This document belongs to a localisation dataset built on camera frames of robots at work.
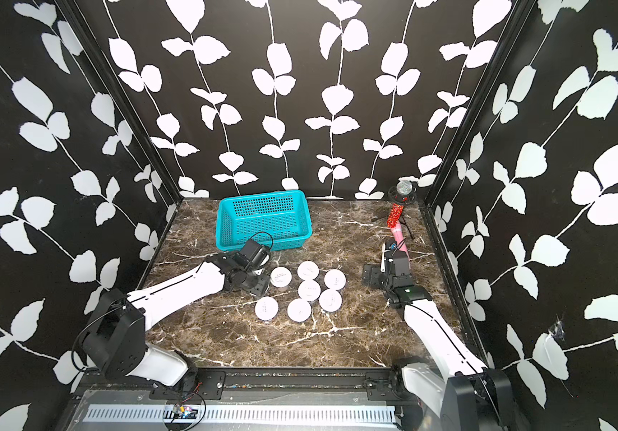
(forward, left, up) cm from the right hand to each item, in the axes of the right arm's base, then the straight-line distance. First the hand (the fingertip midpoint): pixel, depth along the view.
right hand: (376, 263), depth 87 cm
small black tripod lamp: (+20, -10, +14) cm, 26 cm away
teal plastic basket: (+29, +37, -11) cm, 48 cm away
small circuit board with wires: (-40, +55, -11) cm, 69 cm away
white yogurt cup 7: (-14, +25, -5) cm, 29 cm away
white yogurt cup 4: (-7, +22, -5) cm, 24 cm away
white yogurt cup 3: (-3, +13, -5) cm, 15 cm away
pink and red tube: (+20, -10, -2) cm, 23 cm away
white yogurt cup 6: (-14, +35, -5) cm, 38 cm away
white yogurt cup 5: (-10, +15, -5) cm, 19 cm away
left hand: (-4, +38, -3) cm, 39 cm away
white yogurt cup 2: (0, +23, -5) cm, 23 cm away
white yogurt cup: (-2, +32, -5) cm, 32 cm away
